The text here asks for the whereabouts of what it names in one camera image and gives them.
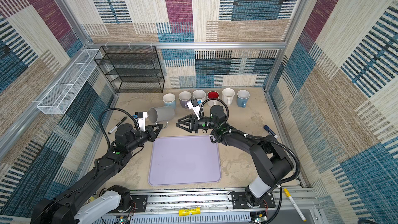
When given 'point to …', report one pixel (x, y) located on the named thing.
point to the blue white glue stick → (271, 132)
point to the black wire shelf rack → (131, 69)
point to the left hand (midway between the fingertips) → (162, 123)
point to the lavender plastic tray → (183, 160)
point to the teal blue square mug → (242, 98)
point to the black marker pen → (121, 121)
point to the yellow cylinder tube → (186, 212)
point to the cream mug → (199, 94)
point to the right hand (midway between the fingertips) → (178, 125)
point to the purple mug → (184, 97)
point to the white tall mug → (227, 95)
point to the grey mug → (161, 114)
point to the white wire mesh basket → (60, 97)
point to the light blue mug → (169, 99)
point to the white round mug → (213, 94)
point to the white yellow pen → (288, 194)
